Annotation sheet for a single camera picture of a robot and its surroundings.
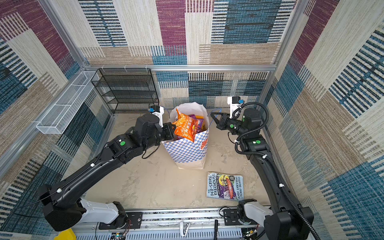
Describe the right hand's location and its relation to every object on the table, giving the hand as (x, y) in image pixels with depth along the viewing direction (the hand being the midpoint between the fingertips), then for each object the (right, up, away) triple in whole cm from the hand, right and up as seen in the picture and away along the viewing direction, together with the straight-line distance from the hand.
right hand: (210, 116), depth 68 cm
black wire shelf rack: (-57, +21, +42) cm, 73 cm away
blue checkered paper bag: (-10, -12, +4) cm, 16 cm away
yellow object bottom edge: (-65, -54, +1) cm, 85 cm away
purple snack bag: (-4, -3, +16) cm, 17 cm away
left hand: (-15, -4, -2) cm, 15 cm away
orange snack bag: (-11, -5, 0) cm, 12 cm away
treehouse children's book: (+9, -37, +13) cm, 40 cm away
